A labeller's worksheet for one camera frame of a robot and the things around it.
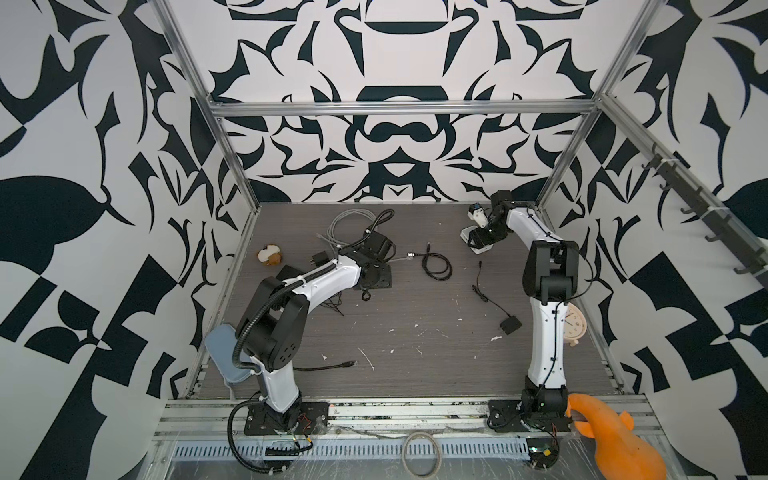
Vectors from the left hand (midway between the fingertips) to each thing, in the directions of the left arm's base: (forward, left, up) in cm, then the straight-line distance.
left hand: (382, 274), depth 91 cm
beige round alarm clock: (-15, -55, -5) cm, 57 cm away
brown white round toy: (+12, +37, -5) cm, 39 cm away
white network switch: (+18, -30, -5) cm, 35 cm away
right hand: (+18, -36, -4) cm, 41 cm away
